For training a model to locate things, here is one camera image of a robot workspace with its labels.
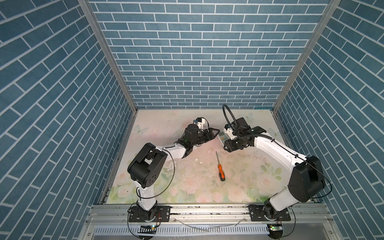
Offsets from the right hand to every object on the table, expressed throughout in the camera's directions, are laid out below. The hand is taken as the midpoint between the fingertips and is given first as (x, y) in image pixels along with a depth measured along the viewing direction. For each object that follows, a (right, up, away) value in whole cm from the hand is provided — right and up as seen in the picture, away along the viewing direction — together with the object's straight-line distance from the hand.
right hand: (227, 144), depth 86 cm
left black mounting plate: (-35, -34, -11) cm, 50 cm away
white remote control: (-2, +5, +2) cm, 5 cm away
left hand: (-5, +7, 0) cm, 8 cm away
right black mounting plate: (+12, -33, -13) cm, 37 cm away
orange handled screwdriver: (-3, -17, -2) cm, 17 cm away
